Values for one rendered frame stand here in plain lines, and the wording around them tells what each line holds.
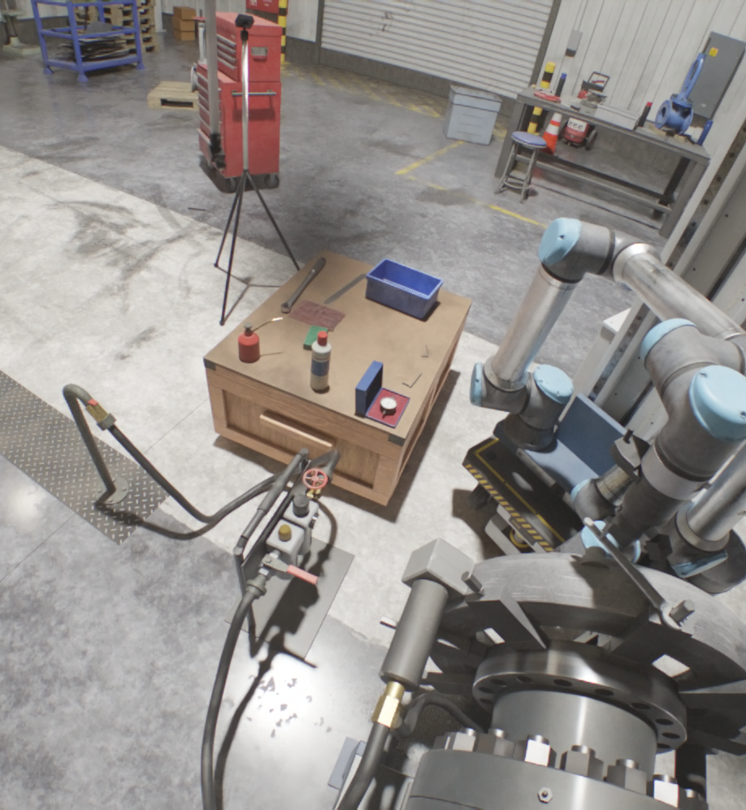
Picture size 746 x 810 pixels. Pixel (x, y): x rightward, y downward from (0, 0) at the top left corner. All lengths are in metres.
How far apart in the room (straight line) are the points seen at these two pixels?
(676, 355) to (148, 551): 1.75
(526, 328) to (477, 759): 1.02
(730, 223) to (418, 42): 8.46
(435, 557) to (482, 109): 6.26
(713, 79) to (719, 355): 7.98
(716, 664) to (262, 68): 4.10
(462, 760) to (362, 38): 9.99
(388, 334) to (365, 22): 8.47
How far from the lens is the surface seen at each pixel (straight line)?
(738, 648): 1.06
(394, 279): 2.32
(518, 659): 1.07
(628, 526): 0.81
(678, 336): 0.75
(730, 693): 1.12
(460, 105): 6.77
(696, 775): 1.53
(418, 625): 0.95
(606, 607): 0.93
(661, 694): 1.10
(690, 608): 0.86
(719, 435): 0.65
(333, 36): 10.42
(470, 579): 0.89
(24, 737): 1.87
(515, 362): 1.48
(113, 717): 1.79
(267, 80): 4.18
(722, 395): 0.65
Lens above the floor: 1.68
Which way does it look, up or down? 45 degrees down
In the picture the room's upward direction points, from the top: 13 degrees clockwise
